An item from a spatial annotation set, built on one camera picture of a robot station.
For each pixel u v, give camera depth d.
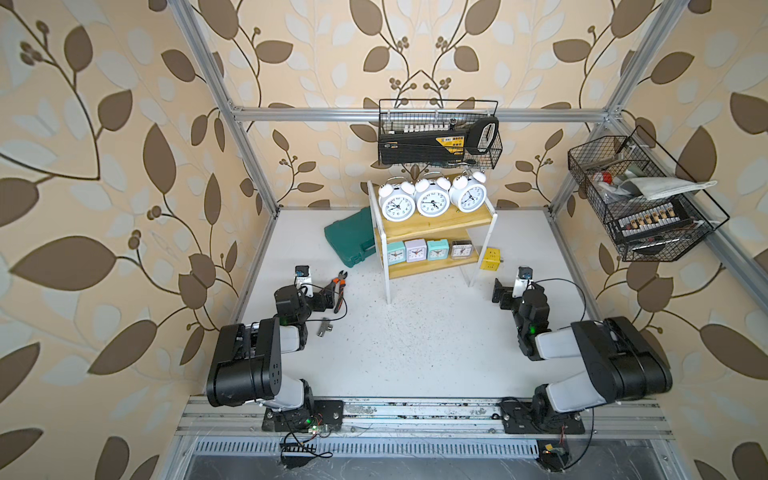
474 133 0.84
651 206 0.69
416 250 0.83
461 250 0.85
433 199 0.71
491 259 0.99
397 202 0.69
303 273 0.81
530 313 0.71
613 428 0.72
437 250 0.84
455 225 0.72
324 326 0.89
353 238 1.11
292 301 0.72
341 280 0.99
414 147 0.83
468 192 0.70
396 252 0.84
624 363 0.45
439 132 0.83
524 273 0.79
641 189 0.65
